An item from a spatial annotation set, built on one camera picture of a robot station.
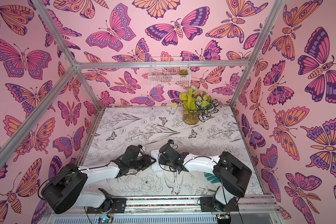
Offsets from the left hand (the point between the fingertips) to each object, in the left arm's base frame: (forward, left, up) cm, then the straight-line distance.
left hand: (156, 161), depth 86 cm
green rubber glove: (-9, -34, -4) cm, 35 cm away
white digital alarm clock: (-3, 0, +1) cm, 3 cm away
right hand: (+2, -2, +1) cm, 3 cm away
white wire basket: (+51, -8, +31) cm, 60 cm away
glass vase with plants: (+26, -25, +21) cm, 42 cm away
